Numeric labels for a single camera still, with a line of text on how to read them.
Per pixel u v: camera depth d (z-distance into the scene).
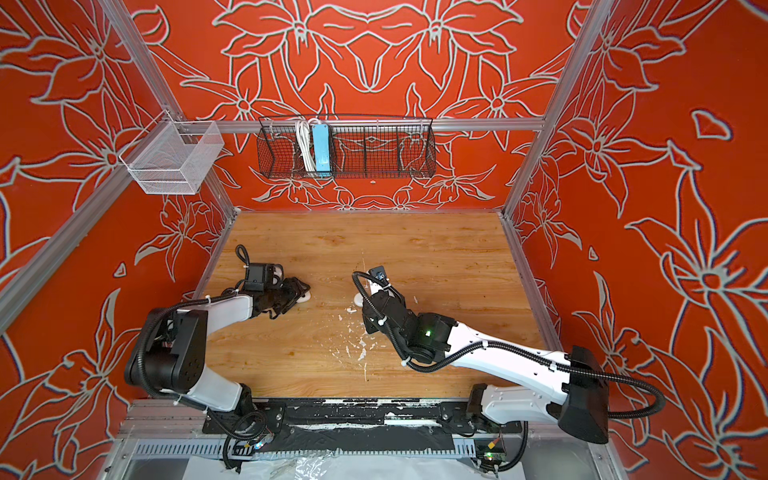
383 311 0.50
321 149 0.90
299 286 0.86
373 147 0.97
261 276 0.74
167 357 0.45
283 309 0.84
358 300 0.93
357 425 0.73
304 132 0.87
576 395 0.39
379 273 0.62
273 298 0.79
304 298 0.92
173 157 0.92
